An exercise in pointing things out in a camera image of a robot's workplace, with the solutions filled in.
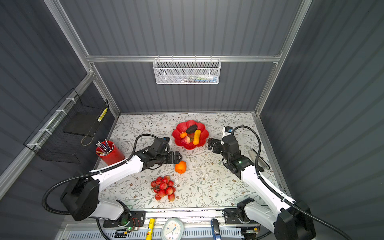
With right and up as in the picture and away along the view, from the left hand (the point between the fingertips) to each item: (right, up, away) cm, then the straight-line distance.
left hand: (176, 157), depth 86 cm
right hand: (+23, +10, -5) cm, 26 cm away
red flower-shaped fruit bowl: (+1, +17, +22) cm, 28 cm away
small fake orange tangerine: (+2, +12, +16) cm, 20 cm away
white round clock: (+1, -30, -17) cm, 35 cm away
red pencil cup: (-37, +5, -5) cm, 38 cm away
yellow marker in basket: (-41, +26, -2) cm, 49 cm away
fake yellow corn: (+11, +9, +15) cm, 21 cm away
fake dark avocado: (+8, +16, +19) cm, 26 cm away
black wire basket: (-52, +14, -14) cm, 56 cm away
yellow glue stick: (-10, -33, -18) cm, 39 cm away
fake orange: (+3, -6, 0) cm, 7 cm away
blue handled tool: (+20, -29, -19) cm, 40 cm away
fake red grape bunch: (-6, -13, -10) cm, 18 cm away
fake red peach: (+5, +9, +13) cm, 16 cm away
